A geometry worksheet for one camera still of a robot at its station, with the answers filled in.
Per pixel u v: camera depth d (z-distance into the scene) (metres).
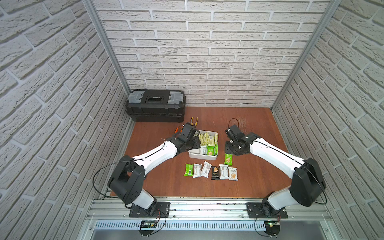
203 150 0.94
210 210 0.76
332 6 0.69
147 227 0.71
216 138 0.97
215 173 0.85
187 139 0.66
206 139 0.97
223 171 0.85
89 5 0.69
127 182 0.43
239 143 0.61
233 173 0.85
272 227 0.71
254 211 0.73
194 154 0.91
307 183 0.42
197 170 0.85
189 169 0.86
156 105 1.00
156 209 0.69
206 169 0.86
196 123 1.09
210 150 0.95
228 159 0.90
